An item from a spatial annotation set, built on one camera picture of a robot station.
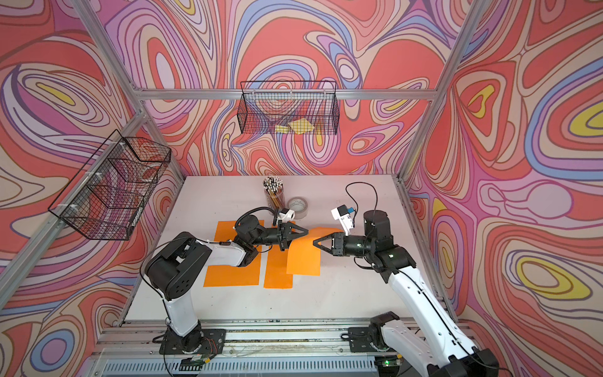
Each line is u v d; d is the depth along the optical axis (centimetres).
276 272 88
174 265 50
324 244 67
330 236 65
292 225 76
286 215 81
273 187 93
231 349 72
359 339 73
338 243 61
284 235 72
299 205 108
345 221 66
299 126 91
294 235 74
